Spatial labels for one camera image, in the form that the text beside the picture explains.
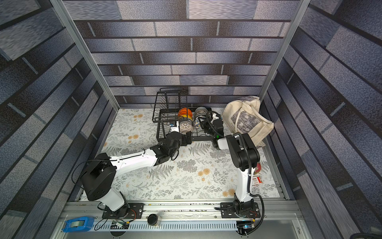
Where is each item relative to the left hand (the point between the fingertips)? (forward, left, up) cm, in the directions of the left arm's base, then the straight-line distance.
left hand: (186, 132), depth 85 cm
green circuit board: (-42, -30, -18) cm, 55 cm away
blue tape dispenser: (-44, +47, -13) cm, 66 cm away
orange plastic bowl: (+29, +2, -13) cm, 32 cm away
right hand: (+15, -7, -2) cm, 16 cm away
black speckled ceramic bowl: (+26, -9, -9) cm, 29 cm away
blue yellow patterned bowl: (+10, -7, -6) cm, 13 cm away
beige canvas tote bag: (+17, -39, -3) cm, 43 cm away
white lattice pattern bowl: (+15, +1, -12) cm, 19 cm away
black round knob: (-42, +14, -8) cm, 45 cm away
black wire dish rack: (+30, +14, -18) cm, 38 cm away
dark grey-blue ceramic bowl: (+13, -10, -3) cm, 17 cm away
